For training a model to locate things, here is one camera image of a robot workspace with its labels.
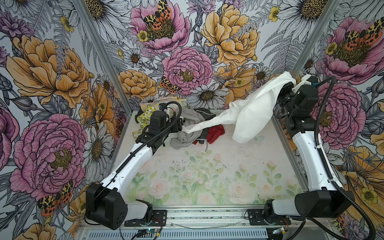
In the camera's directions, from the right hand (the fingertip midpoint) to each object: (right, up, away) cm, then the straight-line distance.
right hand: (272, 82), depth 67 cm
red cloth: (-22, -25, +38) cm, 50 cm away
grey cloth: (-37, -13, +29) cm, 49 cm away
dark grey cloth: (-26, -12, +38) cm, 47 cm away
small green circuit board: (-54, -68, +3) cm, 87 cm away
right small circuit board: (+5, -69, +4) cm, 69 cm away
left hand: (-44, -19, +14) cm, 50 cm away
